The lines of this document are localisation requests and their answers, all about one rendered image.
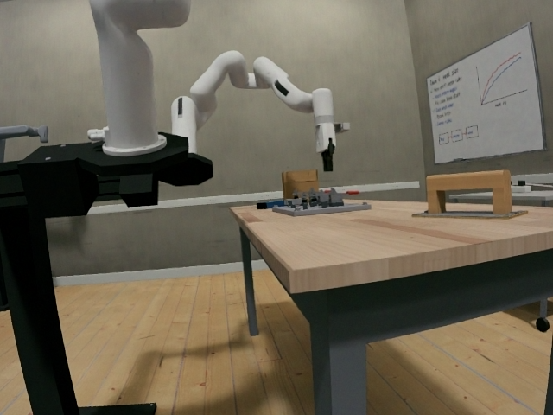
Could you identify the small brown cardboard box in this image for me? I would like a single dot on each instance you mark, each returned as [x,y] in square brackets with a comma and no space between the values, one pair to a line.
[301,180]

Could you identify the blue spirit level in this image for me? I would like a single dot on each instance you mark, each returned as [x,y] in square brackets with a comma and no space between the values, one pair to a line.
[270,204]

